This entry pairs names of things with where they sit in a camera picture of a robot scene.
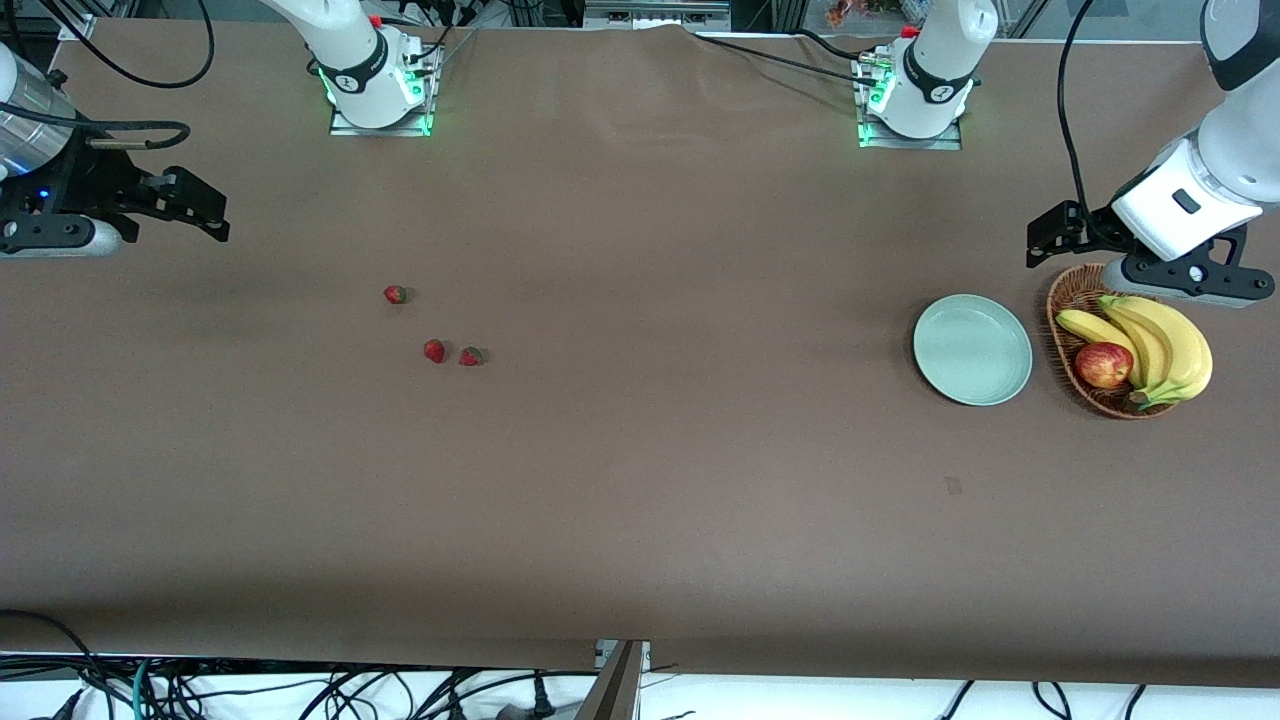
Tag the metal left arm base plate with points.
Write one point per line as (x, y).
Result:
(945, 143)

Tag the yellow banana bunch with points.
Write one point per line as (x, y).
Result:
(1180, 350)

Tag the red apple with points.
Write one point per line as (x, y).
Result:
(1104, 366)

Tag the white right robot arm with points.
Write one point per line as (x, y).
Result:
(350, 60)

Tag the pale green plate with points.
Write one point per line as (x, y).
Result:
(972, 350)

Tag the red strawberry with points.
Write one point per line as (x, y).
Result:
(394, 294)
(433, 350)
(469, 356)

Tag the grey equipment box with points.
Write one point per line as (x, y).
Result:
(655, 12)

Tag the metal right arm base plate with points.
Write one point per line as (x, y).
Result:
(380, 131)

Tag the brown wicker basket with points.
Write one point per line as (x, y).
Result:
(1078, 288)

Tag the black power plug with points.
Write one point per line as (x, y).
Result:
(541, 703)

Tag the brown table cover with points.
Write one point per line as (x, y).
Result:
(640, 500)

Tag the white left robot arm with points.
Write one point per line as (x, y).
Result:
(1240, 140)

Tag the orange background object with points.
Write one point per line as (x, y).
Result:
(842, 12)

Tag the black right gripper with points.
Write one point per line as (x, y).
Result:
(88, 185)

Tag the aluminium frame post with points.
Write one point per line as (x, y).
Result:
(615, 690)

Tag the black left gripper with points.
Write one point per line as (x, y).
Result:
(1098, 229)

